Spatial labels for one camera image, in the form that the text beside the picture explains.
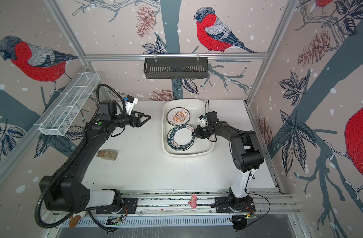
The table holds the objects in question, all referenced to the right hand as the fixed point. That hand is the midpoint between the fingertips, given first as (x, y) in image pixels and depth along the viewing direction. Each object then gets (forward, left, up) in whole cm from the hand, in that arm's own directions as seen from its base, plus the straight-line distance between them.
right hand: (194, 132), depth 95 cm
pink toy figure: (-39, 0, -4) cm, 39 cm away
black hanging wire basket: (+42, +14, +22) cm, 49 cm away
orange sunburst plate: (+18, +12, -4) cm, 22 cm away
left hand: (-4, +25, +23) cm, 34 cm away
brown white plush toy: (-49, +57, -4) cm, 75 cm away
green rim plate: (-1, +9, -3) cm, 9 cm away
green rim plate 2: (-11, +7, -4) cm, 14 cm away
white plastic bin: (-7, -5, -6) cm, 11 cm away
